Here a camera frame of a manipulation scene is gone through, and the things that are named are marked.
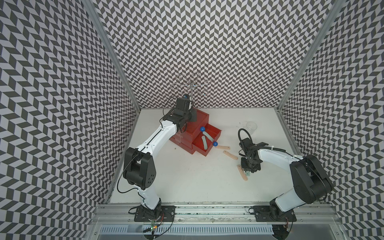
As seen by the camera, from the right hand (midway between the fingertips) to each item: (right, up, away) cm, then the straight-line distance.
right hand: (247, 171), depth 88 cm
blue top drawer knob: (-27, +25, -5) cm, 37 cm away
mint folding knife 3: (0, -1, -1) cm, 2 cm away
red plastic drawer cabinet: (-28, +21, -3) cm, 35 cm away
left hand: (-33, +33, 0) cm, 47 cm away
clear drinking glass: (+8, +26, +15) cm, 31 cm away
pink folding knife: (-11, +12, +11) cm, 20 cm away
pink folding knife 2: (-3, 0, -1) cm, 4 cm away
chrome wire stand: (-41, +58, +17) cm, 73 cm away
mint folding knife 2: (-23, +20, +6) cm, 31 cm away
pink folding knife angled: (-9, +8, +8) cm, 14 cm away
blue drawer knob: (-19, +16, -1) cm, 25 cm away
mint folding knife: (-25, +17, +2) cm, 30 cm away
